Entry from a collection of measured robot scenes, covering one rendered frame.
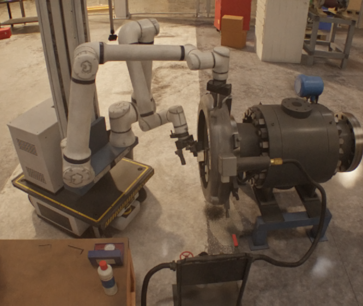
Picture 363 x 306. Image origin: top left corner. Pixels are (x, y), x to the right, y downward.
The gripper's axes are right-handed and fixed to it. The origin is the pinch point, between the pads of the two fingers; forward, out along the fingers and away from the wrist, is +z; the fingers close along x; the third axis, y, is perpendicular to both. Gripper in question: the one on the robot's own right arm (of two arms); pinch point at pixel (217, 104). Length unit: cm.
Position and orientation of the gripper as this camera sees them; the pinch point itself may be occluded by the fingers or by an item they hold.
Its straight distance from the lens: 185.8
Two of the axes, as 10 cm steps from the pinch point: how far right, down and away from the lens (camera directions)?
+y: 4.9, -5.5, 6.7
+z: -0.1, 7.7, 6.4
